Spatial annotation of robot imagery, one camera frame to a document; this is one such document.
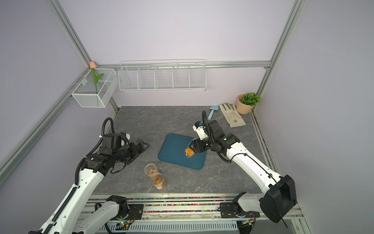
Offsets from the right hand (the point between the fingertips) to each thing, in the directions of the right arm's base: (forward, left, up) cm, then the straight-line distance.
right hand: (194, 143), depth 78 cm
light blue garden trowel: (+44, -17, -18) cm, 51 cm away
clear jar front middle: (-15, +20, -15) cm, 29 cm away
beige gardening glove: (+40, -30, -19) cm, 53 cm away
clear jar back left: (-8, +26, -15) cm, 31 cm away
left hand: (-5, +26, +1) cm, 26 cm away
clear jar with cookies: (-3, +3, -4) cm, 6 cm away
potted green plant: (+39, -40, -6) cm, 56 cm away
